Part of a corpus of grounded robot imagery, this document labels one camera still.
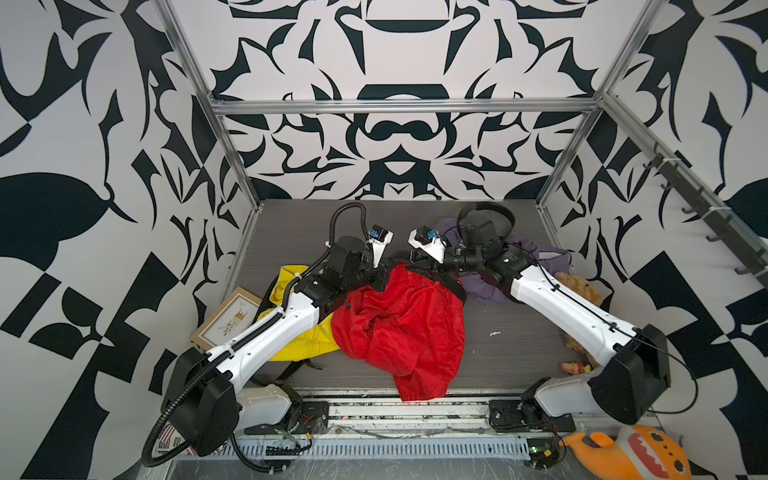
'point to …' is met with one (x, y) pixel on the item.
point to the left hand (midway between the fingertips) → (388, 254)
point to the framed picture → (233, 315)
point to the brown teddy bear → (592, 292)
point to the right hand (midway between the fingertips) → (413, 251)
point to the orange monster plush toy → (636, 453)
